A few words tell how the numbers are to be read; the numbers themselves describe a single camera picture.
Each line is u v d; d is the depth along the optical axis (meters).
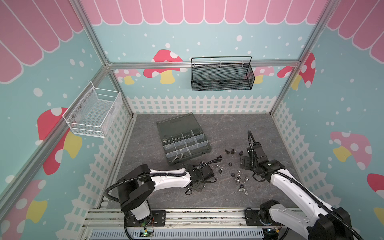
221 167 0.92
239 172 0.89
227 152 0.98
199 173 0.66
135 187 0.47
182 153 0.96
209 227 0.73
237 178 0.87
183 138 1.01
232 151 0.99
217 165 0.92
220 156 0.97
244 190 0.82
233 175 0.89
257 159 0.62
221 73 0.94
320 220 0.40
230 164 0.93
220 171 0.90
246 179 0.86
